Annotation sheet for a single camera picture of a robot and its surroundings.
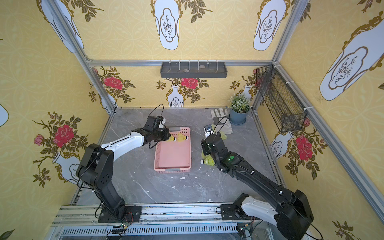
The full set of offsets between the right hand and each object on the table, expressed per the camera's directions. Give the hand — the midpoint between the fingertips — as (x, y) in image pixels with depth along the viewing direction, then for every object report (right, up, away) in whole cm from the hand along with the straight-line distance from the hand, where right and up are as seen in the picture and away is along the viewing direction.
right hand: (206, 140), depth 80 cm
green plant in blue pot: (+24, +19, +21) cm, 37 cm away
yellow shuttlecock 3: (-1, -12, +13) cm, 18 cm away
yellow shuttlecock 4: (+2, -13, +9) cm, 16 cm away
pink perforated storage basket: (-19, -12, +13) cm, 26 cm away
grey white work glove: (+14, +10, +33) cm, 37 cm away
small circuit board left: (-43, -42, -7) cm, 61 cm away
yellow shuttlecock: (-15, -1, +20) cm, 25 cm away
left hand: (-20, +2, +14) cm, 24 cm away
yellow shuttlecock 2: (-21, -1, +18) cm, 27 cm away
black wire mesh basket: (+46, +14, +4) cm, 48 cm away
